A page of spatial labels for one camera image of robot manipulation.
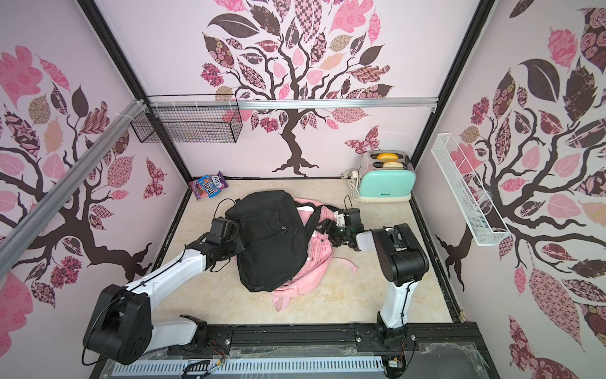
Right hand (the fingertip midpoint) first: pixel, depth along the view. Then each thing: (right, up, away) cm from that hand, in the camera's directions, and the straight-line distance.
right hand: (316, 233), depth 96 cm
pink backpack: (0, +7, +1) cm, 7 cm away
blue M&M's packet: (-51, +20, +17) cm, 58 cm away
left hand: (-29, -5, -7) cm, 30 cm away
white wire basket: (+47, +8, -31) cm, 57 cm away
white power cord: (+19, +25, +20) cm, 37 cm away
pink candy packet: (-58, +18, +17) cm, 63 cm away
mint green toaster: (+31, +24, +4) cm, 39 cm away
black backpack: (-17, +2, -6) cm, 18 cm away
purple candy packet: (-49, +24, +21) cm, 58 cm away
